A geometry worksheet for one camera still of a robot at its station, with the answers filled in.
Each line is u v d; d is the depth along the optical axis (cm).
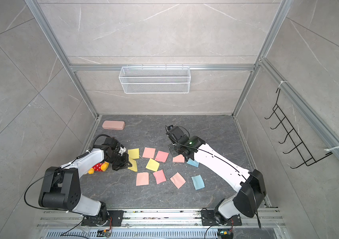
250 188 39
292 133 68
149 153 99
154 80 101
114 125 111
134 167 88
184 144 54
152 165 93
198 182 85
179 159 93
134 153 99
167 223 73
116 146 77
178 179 86
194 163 91
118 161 76
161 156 96
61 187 48
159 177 87
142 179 86
